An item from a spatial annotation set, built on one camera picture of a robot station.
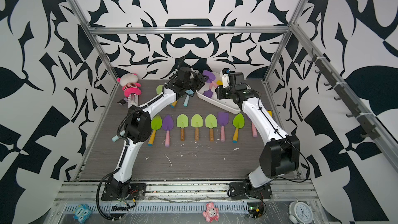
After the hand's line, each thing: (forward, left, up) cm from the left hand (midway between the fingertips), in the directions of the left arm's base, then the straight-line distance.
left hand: (207, 75), depth 92 cm
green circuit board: (-63, -18, -23) cm, 70 cm away
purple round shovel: (-19, +25, -22) cm, 39 cm away
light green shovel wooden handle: (-18, -2, -23) cm, 29 cm away
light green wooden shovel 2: (-17, +7, -22) cm, 29 cm away
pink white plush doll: (+11, +53, -15) cm, 56 cm away
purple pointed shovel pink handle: (-28, -26, -21) cm, 43 cm away
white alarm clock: (-65, -35, -19) cm, 76 cm away
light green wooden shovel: (-17, +16, -23) cm, 33 cm away
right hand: (-11, -4, +2) cm, 12 cm away
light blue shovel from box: (-28, +54, -21) cm, 64 cm away
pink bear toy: (-64, +2, -18) cm, 67 cm away
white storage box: (-5, -14, -21) cm, 26 cm away
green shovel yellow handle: (-23, +17, +4) cm, 29 cm away
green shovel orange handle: (+9, +34, -21) cm, 41 cm away
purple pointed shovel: (-1, -2, -1) cm, 3 cm away
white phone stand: (0, +50, -21) cm, 55 cm away
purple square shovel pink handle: (-17, -9, -23) cm, 30 cm away
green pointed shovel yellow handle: (-20, -18, -21) cm, 34 cm away
